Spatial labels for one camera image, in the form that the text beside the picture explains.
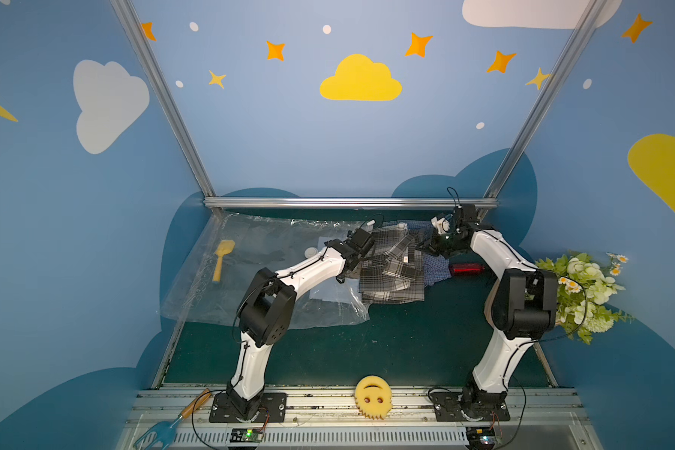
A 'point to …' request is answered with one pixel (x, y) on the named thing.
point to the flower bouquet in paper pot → (584, 285)
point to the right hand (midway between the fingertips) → (422, 244)
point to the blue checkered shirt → (436, 268)
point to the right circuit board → (481, 438)
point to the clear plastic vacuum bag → (237, 247)
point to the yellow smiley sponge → (373, 396)
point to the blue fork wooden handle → (167, 429)
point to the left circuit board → (246, 435)
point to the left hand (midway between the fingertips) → (352, 266)
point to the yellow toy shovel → (224, 247)
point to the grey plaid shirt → (393, 270)
